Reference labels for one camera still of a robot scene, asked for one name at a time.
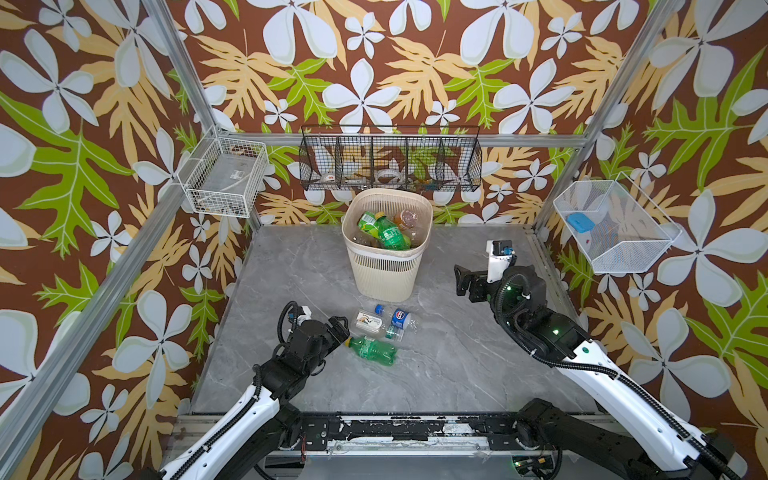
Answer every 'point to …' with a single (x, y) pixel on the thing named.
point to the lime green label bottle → (366, 223)
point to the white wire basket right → (617, 229)
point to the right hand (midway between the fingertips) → (470, 265)
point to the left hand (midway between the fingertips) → (339, 323)
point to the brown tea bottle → (406, 218)
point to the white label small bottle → (370, 323)
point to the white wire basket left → (224, 176)
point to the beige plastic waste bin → (387, 275)
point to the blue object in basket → (580, 222)
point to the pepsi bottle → (399, 318)
